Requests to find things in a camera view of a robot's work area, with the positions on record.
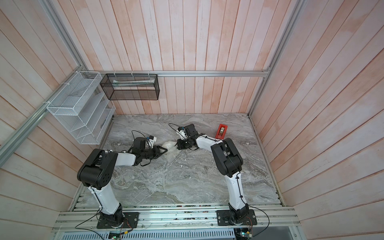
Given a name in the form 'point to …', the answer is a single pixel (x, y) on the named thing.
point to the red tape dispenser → (221, 131)
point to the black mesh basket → (131, 86)
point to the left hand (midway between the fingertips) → (166, 152)
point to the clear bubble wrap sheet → (172, 153)
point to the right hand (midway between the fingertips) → (175, 145)
